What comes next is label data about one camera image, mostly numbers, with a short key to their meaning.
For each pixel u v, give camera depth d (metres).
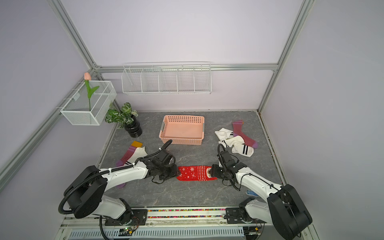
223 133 1.04
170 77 0.99
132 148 0.99
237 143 0.99
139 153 0.96
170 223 0.73
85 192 0.43
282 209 0.41
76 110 0.79
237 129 1.08
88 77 0.83
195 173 0.87
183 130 1.11
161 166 0.71
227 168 0.67
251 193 0.81
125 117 0.86
